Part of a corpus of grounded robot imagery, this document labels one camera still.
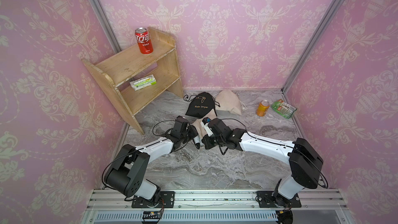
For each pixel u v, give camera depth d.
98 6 0.77
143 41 0.72
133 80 0.89
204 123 0.76
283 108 1.08
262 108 1.00
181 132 0.70
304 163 0.44
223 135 0.64
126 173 0.44
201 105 1.03
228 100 1.11
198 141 0.85
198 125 0.85
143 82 0.91
